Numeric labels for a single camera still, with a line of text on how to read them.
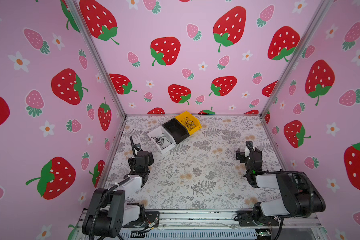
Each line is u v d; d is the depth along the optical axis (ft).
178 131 3.52
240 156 2.75
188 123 3.76
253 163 2.28
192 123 3.76
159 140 3.42
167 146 3.23
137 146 2.50
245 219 2.41
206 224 2.40
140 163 2.29
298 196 1.46
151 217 2.46
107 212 1.38
